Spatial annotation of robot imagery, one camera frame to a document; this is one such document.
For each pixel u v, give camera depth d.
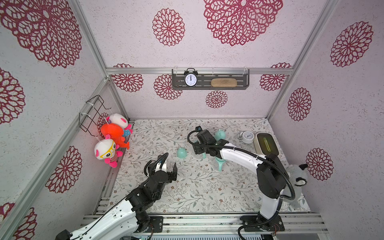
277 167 0.50
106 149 0.80
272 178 0.48
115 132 0.89
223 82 0.90
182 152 0.97
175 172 0.70
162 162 0.62
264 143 0.99
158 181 0.55
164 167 0.65
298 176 0.69
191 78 0.90
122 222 0.50
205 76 0.95
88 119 0.76
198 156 0.98
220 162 0.84
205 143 0.69
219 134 0.88
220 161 0.83
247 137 1.06
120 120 0.94
